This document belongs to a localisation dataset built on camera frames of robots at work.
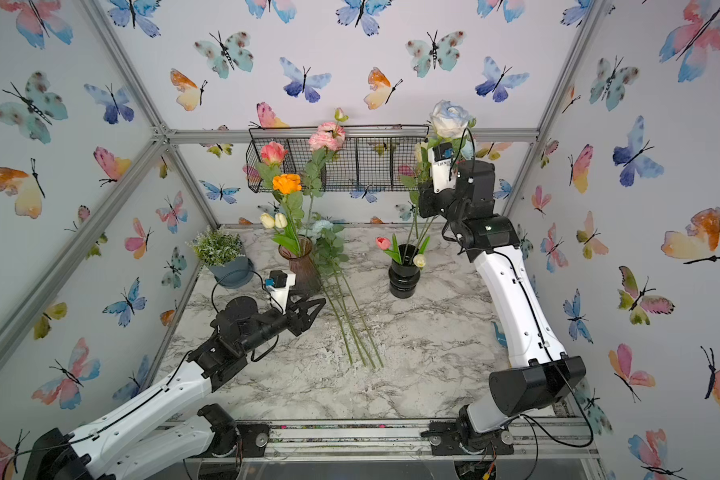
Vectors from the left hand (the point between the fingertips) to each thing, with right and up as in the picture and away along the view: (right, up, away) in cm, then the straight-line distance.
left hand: (319, 295), depth 72 cm
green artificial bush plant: (-35, +12, +20) cm, 42 cm away
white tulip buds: (-15, +19, +8) cm, 26 cm away
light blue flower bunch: (+4, -9, +23) cm, 26 cm away
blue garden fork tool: (+51, -15, +18) cm, 56 cm away
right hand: (+25, +27, -4) cm, 37 cm away
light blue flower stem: (-1, 0, +31) cm, 31 cm away
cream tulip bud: (+24, +8, +3) cm, 26 cm away
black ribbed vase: (+22, +3, +21) cm, 31 cm away
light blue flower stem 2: (-1, +13, +29) cm, 32 cm away
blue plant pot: (-33, +4, +29) cm, 44 cm away
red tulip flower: (+15, +13, +4) cm, 20 cm away
